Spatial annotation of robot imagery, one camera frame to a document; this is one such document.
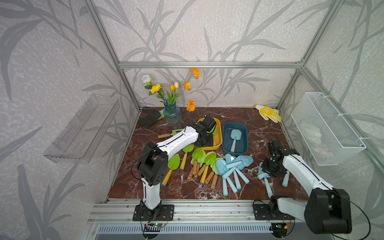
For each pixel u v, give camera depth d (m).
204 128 0.64
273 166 0.70
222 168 0.88
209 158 0.91
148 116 1.15
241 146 0.98
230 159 0.89
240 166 0.88
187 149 0.94
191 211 0.75
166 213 0.73
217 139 1.01
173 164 0.91
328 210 0.44
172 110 1.01
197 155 0.91
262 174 0.84
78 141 0.67
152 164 0.48
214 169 0.87
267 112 1.18
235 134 1.02
